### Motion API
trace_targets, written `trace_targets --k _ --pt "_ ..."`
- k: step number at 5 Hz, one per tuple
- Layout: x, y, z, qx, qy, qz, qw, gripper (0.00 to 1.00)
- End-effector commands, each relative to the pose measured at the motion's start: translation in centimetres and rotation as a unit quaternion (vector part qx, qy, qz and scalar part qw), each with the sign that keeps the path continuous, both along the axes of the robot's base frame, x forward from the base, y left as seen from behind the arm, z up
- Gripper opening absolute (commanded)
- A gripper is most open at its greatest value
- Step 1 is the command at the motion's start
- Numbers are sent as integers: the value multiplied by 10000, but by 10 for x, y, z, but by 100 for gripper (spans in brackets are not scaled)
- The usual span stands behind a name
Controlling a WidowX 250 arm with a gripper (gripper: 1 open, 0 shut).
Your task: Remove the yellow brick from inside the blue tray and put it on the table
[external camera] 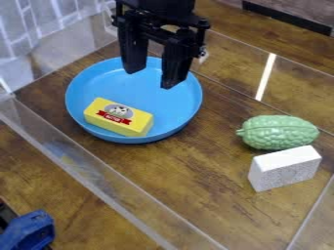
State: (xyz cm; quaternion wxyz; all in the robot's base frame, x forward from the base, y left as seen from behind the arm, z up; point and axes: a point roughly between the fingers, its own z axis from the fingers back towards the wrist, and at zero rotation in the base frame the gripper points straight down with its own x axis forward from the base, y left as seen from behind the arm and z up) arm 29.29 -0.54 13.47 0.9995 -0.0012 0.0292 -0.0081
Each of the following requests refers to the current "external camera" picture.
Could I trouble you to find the blue round tray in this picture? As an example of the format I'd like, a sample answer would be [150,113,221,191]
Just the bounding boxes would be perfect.
[65,57,204,145]

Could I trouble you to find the yellow butter brick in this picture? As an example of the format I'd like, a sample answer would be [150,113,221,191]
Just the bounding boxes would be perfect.
[83,98,154,137]

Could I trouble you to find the white checkered cloth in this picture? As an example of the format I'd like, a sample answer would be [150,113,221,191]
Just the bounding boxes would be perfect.
[0,0,117,63]

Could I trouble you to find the clear acrylic enclosure wall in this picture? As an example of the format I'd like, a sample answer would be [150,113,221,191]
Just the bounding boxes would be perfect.
[0,0,334,250]

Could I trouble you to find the green bitter gourd toy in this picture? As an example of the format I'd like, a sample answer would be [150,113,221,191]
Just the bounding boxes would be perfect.
[237,115,320,150]

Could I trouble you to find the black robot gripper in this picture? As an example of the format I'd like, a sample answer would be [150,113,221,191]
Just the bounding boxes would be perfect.
[115,0,210,89]

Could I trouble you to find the white foam brick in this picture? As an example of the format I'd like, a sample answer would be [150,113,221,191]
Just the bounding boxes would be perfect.
[249,146,322,192]

